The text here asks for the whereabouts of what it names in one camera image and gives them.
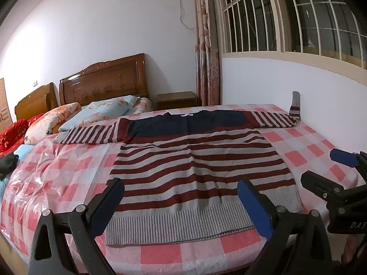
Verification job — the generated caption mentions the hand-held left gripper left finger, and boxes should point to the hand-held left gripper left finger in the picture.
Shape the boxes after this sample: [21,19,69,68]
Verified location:
[27,178,125,275]

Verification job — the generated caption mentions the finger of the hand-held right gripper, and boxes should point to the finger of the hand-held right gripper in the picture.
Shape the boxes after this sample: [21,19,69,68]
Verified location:
[300,170,345,204]
[329,148,367,178]

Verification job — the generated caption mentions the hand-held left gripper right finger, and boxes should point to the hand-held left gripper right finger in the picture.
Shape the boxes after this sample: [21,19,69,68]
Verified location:
[237,179,333,275]

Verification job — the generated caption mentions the striped knit sweater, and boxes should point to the striped knit sweater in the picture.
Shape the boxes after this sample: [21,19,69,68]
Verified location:
[53,92,303,247]

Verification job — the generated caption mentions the person's right hand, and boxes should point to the person's right hand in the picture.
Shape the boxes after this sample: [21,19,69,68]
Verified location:
[342,235,367,264]

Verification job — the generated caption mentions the pink checkered bed sheet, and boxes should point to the pink checkered bed sheet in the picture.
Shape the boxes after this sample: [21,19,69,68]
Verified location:
[0,103,359,275]

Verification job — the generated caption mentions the blue floral pillow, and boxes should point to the blue floral pillow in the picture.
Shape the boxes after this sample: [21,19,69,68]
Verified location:
[59,95,139,132]

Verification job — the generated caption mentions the orange floral pillow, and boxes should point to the orange floral pillow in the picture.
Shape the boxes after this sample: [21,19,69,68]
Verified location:
[24,102,82,145]

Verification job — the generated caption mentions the dark cloth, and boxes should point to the dark cloth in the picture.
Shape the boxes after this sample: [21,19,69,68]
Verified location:
[0,154,19,181]

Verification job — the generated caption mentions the red quilt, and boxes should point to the red quilt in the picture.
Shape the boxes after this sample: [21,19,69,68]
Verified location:
[0,114,43,157]

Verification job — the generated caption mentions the large wooden headboard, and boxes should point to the large wooden headboard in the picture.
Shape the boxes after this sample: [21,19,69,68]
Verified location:
[59,53,150,106]

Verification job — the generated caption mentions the wooden nightstand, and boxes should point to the wooden nightstand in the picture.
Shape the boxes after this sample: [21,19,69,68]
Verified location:
[156,91,199,111]

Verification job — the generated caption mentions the small wooden headboard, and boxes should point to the small wooden headboard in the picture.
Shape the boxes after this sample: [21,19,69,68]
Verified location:
[14,82,59,121]

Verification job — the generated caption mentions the wooden wardrobe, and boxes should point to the wooden wardrobe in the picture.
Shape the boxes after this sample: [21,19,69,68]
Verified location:
[0,77,12,131]

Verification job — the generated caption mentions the pink floral curtain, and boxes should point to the pink floral curtain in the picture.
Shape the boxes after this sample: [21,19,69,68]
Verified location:
[193,0,221,106]

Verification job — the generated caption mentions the window with white grille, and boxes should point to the window with white grille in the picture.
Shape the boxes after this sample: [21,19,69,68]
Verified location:
[212,0,367,69]

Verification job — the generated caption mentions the air conditioner cable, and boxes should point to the air conditioner cable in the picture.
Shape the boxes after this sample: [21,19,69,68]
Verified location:
[178,0,195,30]

